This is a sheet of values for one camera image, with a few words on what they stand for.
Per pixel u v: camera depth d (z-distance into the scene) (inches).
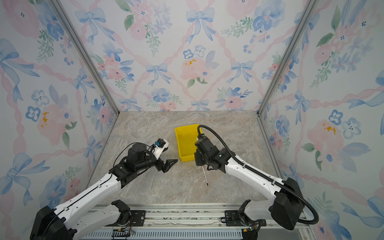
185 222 29.0
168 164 26.3
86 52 33.8
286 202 15.6
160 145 25.5
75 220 16.9
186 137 38.7
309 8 27.2
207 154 23.2
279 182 16.7
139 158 23.1
